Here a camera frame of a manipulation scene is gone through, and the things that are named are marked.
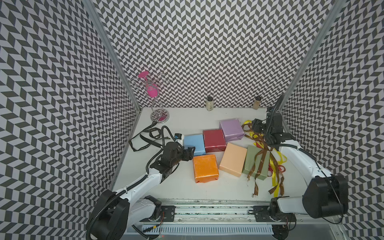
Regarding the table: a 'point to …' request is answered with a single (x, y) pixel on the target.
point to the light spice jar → (210, 103)
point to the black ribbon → (152, 136)
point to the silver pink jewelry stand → (152, 82)
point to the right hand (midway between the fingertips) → (258, 124)
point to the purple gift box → (232, 129)
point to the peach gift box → (233, 160)
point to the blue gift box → (196, 141)
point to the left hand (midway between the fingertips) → (189, 148)
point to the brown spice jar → (256, 102)
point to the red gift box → (214, 140)
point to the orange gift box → (205, 168)
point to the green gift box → (252, 151)
